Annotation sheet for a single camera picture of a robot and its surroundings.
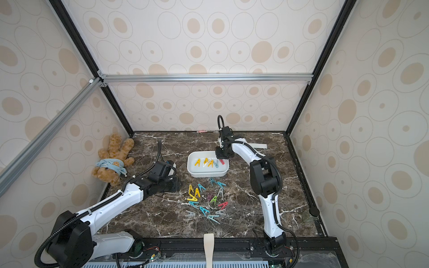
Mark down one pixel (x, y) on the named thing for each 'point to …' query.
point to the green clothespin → (214, 199)
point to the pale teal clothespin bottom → (211, 217)
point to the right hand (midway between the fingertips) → (226, 155)
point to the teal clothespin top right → (220, 184)
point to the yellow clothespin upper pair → (196, 191)
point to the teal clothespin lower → (203, 209)
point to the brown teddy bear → (113, 161)
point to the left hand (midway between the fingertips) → (184, 183)
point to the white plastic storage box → (204, 171)
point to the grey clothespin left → (190, 213)
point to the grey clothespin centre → (221, 192)
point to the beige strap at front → (209, 245)
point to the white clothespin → (209, 160)
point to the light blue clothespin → (215, 164)
